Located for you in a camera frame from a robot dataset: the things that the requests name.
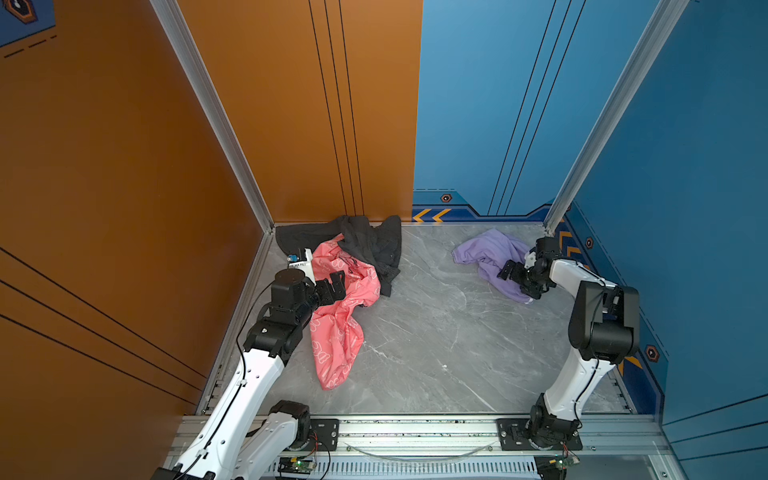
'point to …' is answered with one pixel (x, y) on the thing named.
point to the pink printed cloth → (335, 328)
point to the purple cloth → (492, 250)
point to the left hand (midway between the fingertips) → (329, 272)
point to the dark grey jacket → (377, 242)
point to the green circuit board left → (295, 465)
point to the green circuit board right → (562, 462)
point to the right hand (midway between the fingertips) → (508, 279)
